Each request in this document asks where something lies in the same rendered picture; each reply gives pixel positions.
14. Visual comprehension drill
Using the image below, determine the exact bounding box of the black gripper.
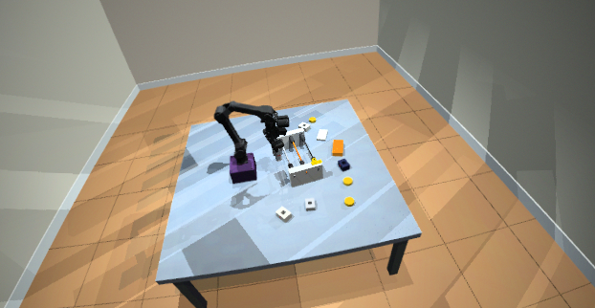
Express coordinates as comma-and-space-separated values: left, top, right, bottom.
262, 128, 284, 152

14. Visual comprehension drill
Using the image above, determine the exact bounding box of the white flat block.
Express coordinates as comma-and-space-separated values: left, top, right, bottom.
317, 129, 328, 141

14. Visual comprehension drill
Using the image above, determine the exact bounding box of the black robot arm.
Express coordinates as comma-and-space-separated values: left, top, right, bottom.
213, 100, 290, 165

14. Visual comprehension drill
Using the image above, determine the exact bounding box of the orange rectangular block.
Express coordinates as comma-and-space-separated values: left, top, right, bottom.
332, 140, 343, 157

